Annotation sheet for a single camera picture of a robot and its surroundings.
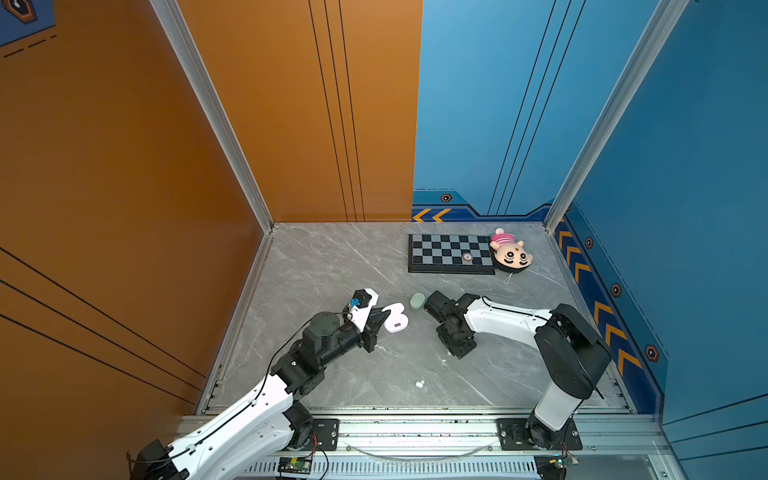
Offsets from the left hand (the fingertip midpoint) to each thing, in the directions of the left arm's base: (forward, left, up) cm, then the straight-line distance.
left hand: (388, 309), depth 72 cm
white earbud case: (-3, -2, -1) cm, 4 cm away
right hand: (0, -16, -22) cm, 27 cm away
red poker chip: (+31, -27, -17) cm, 45 cm away
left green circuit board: (-29, +22, -24) cm, 44 cm away
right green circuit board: (-28, -42, -20) cm, 54 cm away
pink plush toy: (+28, -40, -12) cm, 50 cm away
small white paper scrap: (-4, -16, -22) cm, 27 cm away
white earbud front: (-11, -9, -21) cm, 25 cm away
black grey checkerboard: (+32, -21, -17) cm, 41 cm away
